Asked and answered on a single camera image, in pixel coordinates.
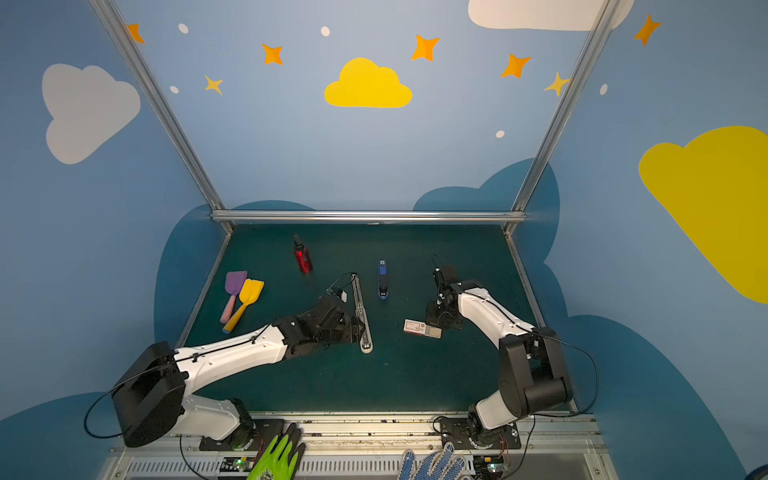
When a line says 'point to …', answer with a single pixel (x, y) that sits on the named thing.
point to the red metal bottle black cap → (302, 256)
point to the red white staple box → (423, 329)
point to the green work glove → (285, 462)
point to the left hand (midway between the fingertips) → (361, 329)
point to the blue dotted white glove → (441, 465)
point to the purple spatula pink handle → (234, 282)
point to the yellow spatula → (249, 294)
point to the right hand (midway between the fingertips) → (436, 319)
